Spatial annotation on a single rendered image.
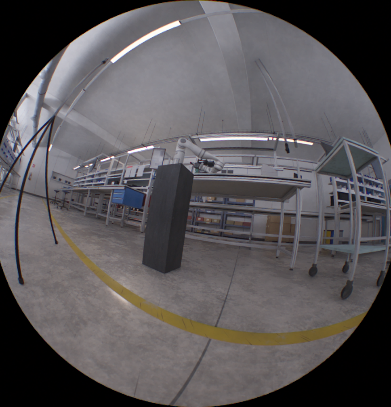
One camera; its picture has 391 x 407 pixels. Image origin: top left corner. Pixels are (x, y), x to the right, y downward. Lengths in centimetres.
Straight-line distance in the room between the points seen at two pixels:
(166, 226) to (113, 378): 91
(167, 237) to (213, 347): 75
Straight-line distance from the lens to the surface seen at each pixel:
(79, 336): 53
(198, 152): 127
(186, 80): 393
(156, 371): 45
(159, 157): 305
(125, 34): 393
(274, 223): 478
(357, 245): 103
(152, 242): 105
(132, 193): 290
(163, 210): 100
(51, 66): 470
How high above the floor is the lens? 41
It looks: 9 degrees up
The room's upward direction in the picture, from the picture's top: 8 degrees clockwise
